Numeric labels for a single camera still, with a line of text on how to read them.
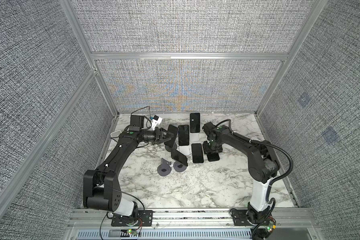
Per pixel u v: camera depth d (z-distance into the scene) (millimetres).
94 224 723
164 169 855
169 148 944
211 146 805
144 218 732
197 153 979
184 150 974
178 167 897
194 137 1035
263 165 511
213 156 878
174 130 900
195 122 986
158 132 702
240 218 732
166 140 685
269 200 588
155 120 748
